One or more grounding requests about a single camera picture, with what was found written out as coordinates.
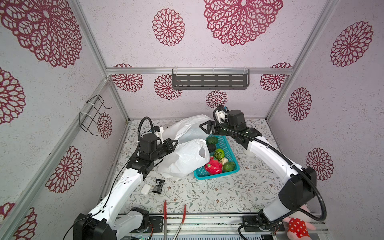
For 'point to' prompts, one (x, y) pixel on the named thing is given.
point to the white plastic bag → (192, 153)
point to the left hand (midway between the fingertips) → (178, 143)
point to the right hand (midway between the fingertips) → (204, 123)
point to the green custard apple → (219, 153)
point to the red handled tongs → (165, 216)
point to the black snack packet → (159, 184)
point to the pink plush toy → (298, 229)
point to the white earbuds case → (145, 189)
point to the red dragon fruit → (213, 167)
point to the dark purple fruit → (211, 147)
